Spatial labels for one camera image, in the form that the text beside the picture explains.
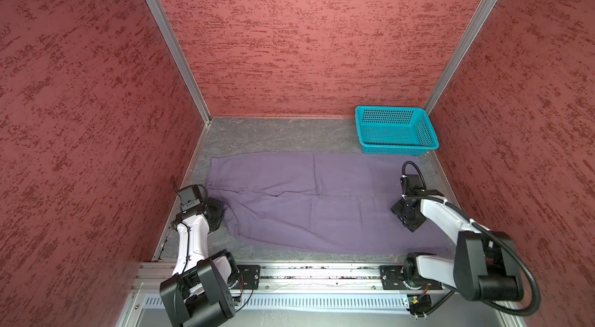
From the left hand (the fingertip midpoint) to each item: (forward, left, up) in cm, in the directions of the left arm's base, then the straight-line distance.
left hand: (226, 211), depth 85 cm
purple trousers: (+5, -35, -4) cm, 36 cm away
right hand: (-1, -66, -3) cm, 66 cm away
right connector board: (-28, -67, -4) cm, 72 cm away
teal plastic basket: (+46, -77, -4) cm, 90 cm away
